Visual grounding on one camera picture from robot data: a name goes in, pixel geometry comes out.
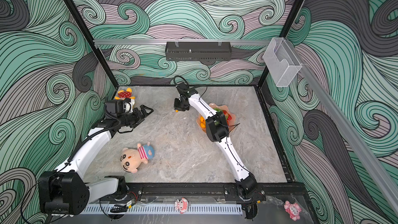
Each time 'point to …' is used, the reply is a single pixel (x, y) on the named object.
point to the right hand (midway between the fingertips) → (174, 109)
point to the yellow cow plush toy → (123, 94)
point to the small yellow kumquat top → (176, 111)
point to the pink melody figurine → (293, 210)
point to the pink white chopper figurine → (182, 205)
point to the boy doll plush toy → (131, 158)
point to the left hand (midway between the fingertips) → (149, 112)
